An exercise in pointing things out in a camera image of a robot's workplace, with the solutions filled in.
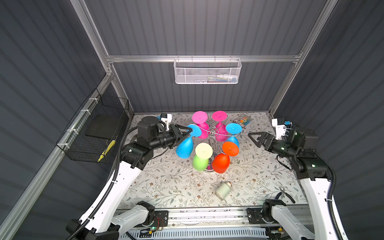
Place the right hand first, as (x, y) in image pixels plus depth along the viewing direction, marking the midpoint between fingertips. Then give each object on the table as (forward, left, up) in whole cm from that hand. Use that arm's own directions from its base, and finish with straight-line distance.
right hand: (255, 138), depth 65 cm
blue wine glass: (-2, +32, -7) cm, 33 cm away
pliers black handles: (-14, -21, -32) cm, 41 cm away
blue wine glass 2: (+5, +9, 0) cm, 10 cm away
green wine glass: (-6, +23, 0) cm, 24 cm away
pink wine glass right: (+3, +15, -1) cm, 15 cm away
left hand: (0, +28, +6) cm, 28 cm away
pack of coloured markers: (+39, -10, -32) cm, 51 cm away
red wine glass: (-7, +15, -10) cm, 19 cm away
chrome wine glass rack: (+2, +18, -1) cm, 18 cm away
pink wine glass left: (+11, +24, +2) cm, 27 cm away
